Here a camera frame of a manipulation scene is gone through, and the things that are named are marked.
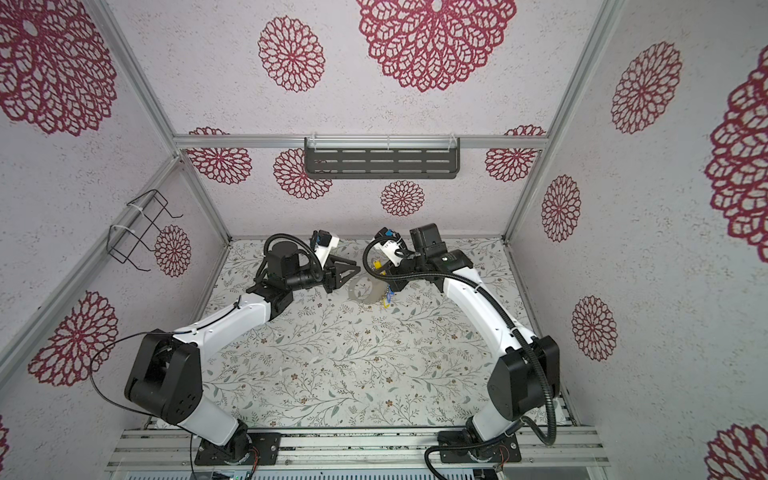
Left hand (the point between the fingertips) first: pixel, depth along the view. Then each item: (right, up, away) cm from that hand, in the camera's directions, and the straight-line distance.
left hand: (356, 270), depth 80 cm
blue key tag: (+9, -7, +8) cm, 14 cm away
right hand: (+6, +1, -1) cm, 6 cm away
